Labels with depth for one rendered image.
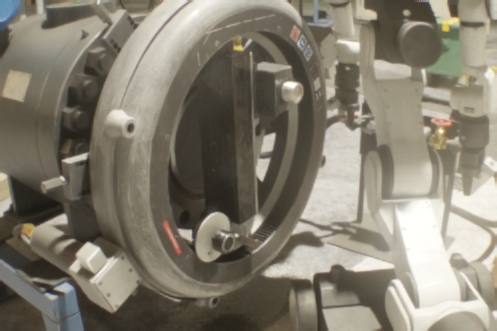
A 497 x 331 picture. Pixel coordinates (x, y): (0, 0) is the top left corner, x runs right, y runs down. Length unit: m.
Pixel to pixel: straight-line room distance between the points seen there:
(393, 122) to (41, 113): 0.88
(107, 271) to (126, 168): 0.21
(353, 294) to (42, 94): 0.94
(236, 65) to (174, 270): 0.44
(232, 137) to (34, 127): 0.52
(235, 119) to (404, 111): 0.48
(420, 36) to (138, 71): 0.65
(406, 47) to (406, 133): 0.25
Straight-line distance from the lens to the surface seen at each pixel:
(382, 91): 1.45
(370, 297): 1.49
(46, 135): 1.37
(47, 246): 1.24
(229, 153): 1.21
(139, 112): 1.01
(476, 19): 1.41
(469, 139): 1.50
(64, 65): 1.37
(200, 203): 1.37
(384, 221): 1.39
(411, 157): 1.41
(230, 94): 1.16
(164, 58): 1.03
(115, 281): 1.11
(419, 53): 1.32
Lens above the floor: 1.04
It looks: 22 degrees down
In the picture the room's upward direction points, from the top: 1 degrees counter-clockwise
